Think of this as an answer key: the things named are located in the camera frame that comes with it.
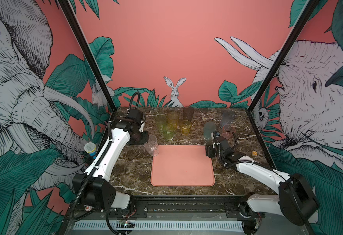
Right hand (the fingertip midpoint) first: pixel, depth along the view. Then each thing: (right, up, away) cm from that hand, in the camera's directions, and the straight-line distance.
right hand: (208, 144), depth 87 cm
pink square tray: (-16, -13, +1) cm, 21 cm away
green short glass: (-25, +8, +16) cm, 31 cm away
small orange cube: (+33, -7, +8) cm, 34 cm away
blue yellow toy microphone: (-60, +1, -20) cm, 63 cm away
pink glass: (+16, +10, +11) cm, 22 cm away
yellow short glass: (-12, +11, +23) cm, 29 cm away
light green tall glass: (-30, +14, +11) cm, 35 cm away
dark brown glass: (-11, +21, +16) cm, 29 cm away
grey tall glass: (+17, +17, +14) cm, 28 cm away
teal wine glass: (+4, +10, +13) cm, 17 cm away
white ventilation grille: (-12, -37, -17) cm, 43 cm away
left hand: (-37, +5, -9) cm, 38 cm away
